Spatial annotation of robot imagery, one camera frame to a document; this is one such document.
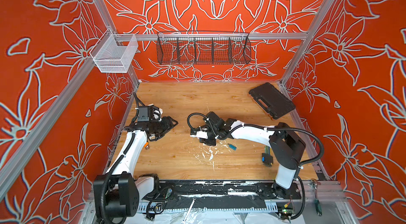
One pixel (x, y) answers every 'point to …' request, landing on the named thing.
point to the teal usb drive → (233, 147)
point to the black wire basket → (203, 48)
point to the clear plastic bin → (112, 53)
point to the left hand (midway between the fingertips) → (174, 123)
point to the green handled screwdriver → (318, 207)
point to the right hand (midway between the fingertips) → (200, 135)
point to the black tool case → (275, 103)
